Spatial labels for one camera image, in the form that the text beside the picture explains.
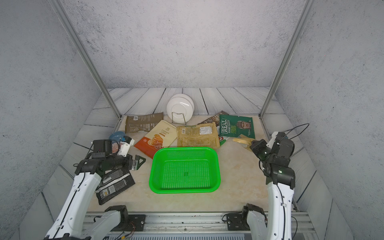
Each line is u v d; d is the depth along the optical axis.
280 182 0.45
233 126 1.11
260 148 0.61
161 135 1.07
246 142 0.71
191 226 0.73
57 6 0.70
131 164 0.66
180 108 1.07
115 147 0.62
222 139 1.05
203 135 1.07
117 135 1.05
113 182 0.85
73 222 0.40
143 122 1.15
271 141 0.62
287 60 0.88
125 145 0.68
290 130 0.90
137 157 0.68
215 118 1.15
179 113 1.06
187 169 0.91
